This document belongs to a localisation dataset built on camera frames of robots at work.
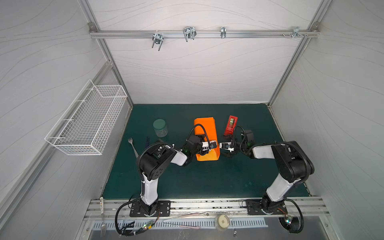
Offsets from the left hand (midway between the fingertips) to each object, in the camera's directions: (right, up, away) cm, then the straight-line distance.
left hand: (205, 138), depth 94 cm
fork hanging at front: (-49, -39, -26) cm, 68 cm away
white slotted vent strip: (-47, -38, -24) cm, 65 cm away
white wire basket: (-58, +9, -25) cm, 64 cm away
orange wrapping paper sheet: (+3, +8, +7) cm, 11 cm away
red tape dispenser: (+19, +9, +7) cm, 22 cm away
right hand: (+12, -2, +2) cm, 12 cm away
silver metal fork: (-50, -2, +5) cm, 50 cm away
